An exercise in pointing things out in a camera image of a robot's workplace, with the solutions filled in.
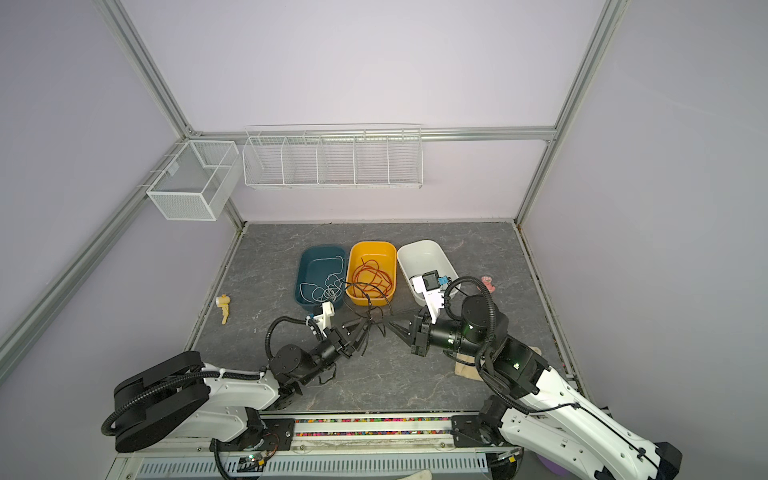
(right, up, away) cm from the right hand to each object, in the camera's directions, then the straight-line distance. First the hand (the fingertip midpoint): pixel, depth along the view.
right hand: (383, 324), depth 58 cm
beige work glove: (+16, -7, -4) cm, 17 cm away
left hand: (-3, -3, +11) cm, 12 cm away
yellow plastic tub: (-1, +13, +51) cm, 52 cm away
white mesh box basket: (-65, +38, +42) cm, 86 cm away
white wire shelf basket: (-3, +48, +45) cm, 66 cm away
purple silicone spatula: (+31, -25, -3) cm, 40 cm away
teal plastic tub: (-24, +5, +45) cm, 51 cm away
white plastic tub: (+11, +12, +50) cm, 53 cm away
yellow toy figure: (-54, -2, +39) cm, 67 cm away
